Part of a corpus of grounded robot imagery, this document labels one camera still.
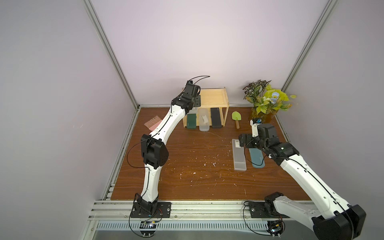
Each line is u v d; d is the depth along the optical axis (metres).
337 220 0.36
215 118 1.07
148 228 0.71
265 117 1.08
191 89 0.67
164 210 0.73
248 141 0.67
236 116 1.14
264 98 0.93
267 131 0.55
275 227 0.70
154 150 0.53
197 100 0.81
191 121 1.06
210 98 0.99
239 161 0.88
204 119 1.07
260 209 0.72
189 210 0.75
